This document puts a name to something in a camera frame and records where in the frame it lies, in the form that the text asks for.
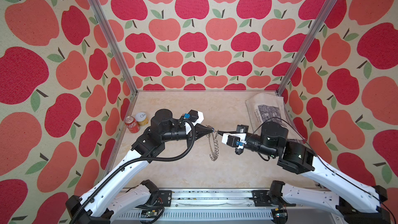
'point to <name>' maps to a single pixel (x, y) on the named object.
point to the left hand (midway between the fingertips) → (212, 132)
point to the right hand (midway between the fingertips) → (226, 126)
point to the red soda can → (132, 124)
